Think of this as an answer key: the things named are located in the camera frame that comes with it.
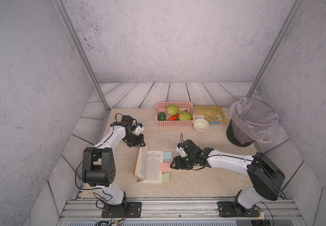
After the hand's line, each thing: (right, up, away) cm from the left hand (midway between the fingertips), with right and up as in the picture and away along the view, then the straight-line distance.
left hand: (145, 144), depth 89 cm
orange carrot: (+19, +17, +24) cm, 35 cm away
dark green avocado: (+9, +18, +22) cm, 30 cm away
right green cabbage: (+27, +18, +18) cm, 37 cm away
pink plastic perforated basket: (+9, +26, +30) cm, 40 cm away
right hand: (+17, -12, -7) cm, 22 cm away
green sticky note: (+12, -18, -6) cm, 23 cm away
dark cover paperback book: (+1, -15, -2) cm, 15 cm away
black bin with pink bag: (+69, +15, +6) cm, 71 cm away
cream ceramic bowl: (+39, +11, +19) cm, 45 cm away
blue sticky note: (+13, -8, +5) cm, 16 cm away
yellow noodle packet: (+51, +20, +26) cm, 61 cm away
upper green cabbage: (+17, +22, +23) cm, 36 cm away
